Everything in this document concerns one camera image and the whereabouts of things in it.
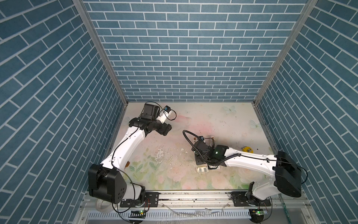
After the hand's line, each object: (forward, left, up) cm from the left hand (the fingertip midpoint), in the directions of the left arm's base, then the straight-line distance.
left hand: (165, 123), depth 82 cm
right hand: (-16, -17, -12) cm, 26 cm away
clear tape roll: (-39, +30, -15) cm, 51 cm away
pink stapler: (-2, -31, -13) cm, 34 cm away
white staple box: (-25, -24, -2) cm, 35 cm away
